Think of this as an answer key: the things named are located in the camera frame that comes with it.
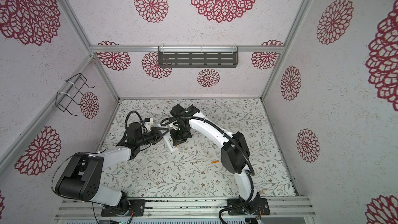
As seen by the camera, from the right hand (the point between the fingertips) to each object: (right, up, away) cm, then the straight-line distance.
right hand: (173, 141), depth 81 cm
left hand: (-4, +4, +6) cm, 8 cm away
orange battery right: (+22, -13, +9) cm, 28 cm away
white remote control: (-3, 0, +3) cm, 4 cm away
